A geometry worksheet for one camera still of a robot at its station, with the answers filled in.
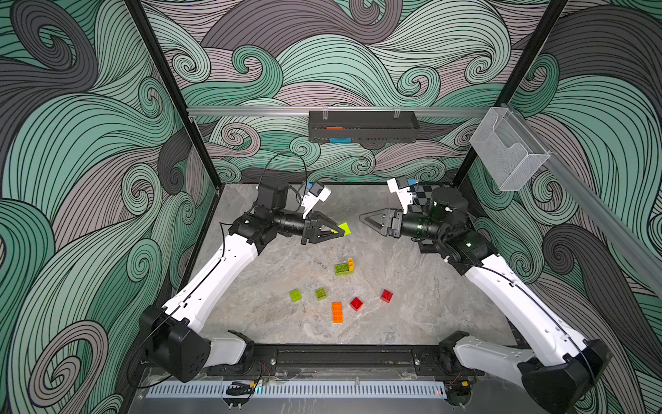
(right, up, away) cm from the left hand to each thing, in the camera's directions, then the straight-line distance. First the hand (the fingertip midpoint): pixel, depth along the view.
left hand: (340, 231), depth 62 cm
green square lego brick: (+1, +1, -1) cm, 2 cm away
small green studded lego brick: (-14, -25, +23) cm, 37 cm away
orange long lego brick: (0, -29, +21) cm, 36 cm away
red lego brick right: (+17, -25, +23) cm, 38 cm away
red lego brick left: (+6, -26, +21) cm, 34 cm away
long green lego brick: (+2, -17, +29) cm, 33 cm away
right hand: (+6, +3, +1) cm, 7 cm away
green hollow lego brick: (-5, -24, +24) cm, 34 cm away
